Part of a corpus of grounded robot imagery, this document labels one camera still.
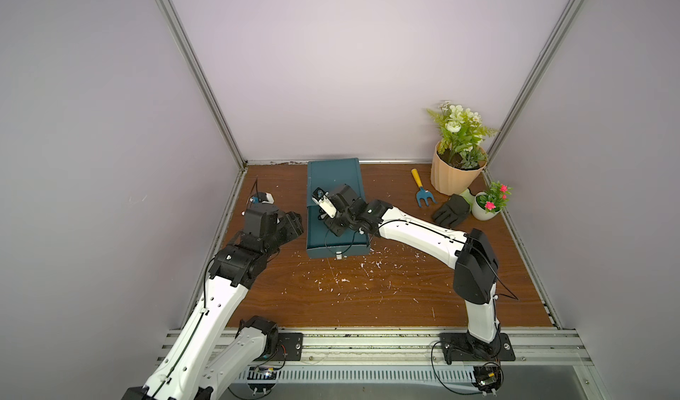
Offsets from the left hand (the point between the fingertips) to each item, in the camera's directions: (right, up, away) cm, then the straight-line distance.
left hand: (297, 217), depth 73 cm
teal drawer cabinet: (+8, +13, +15) cm, 21 cm away
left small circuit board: (-10, -45, -1) cm, 46 cm away
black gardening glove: (+56, -2, +29) cm, 63 cm away
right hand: (+8, +2, +10) cm, 13 cm away
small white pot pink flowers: (+64, +3, +18) cm, 66 cm away
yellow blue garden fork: (+46, +6, +37) cm, 60 cm away
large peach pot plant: (+58, +21, +27) cm, 67 cm away
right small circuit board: (+53, -44, -2) cm, 69 cm away
